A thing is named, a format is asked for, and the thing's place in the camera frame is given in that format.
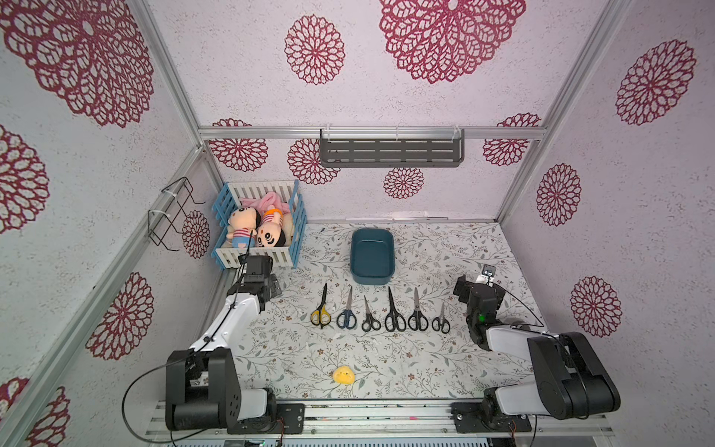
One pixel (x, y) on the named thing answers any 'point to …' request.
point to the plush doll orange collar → (269, 233)
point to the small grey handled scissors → (366, 325)
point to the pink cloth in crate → (270, 199)
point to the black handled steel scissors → (417, 319)
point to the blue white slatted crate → (227, 199)
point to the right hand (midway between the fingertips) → (482, 283)
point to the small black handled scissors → (441, 322)
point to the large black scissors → (394, 320)
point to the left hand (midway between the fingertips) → (256, 290)
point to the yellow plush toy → (344, 375)
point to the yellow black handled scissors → (321, 317)
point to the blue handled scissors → (347, 318)
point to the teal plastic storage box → (372, 256)
